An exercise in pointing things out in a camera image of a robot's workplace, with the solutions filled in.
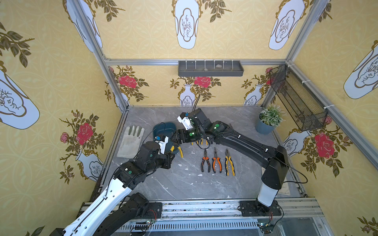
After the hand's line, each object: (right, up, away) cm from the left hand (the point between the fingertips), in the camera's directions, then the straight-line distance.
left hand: (175, 155), depth 73 cm
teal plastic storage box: (-10, +11, +32) cm, 35 cm away
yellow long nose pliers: (+1, -5, +24) cm, 24 cm away
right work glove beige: (+59, -21, +9) cm, 63 cm away
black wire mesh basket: (+72, +22, +10) cm, 76 cm away
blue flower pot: (+56, +12, +26) cm, 63 cm away
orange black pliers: (+16, -6, +18) cm, 25 cm away
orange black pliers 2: (+25, -7, +18) cm, 31 cm away
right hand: (-1, +6, 0) cm, 6 cm away
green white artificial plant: (+59, +20, +21) cm, 66 cm away
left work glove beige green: (-34, +2, +27) cm, 43 cm away
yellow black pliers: (+30, -7, +19) cm, 36 cm away
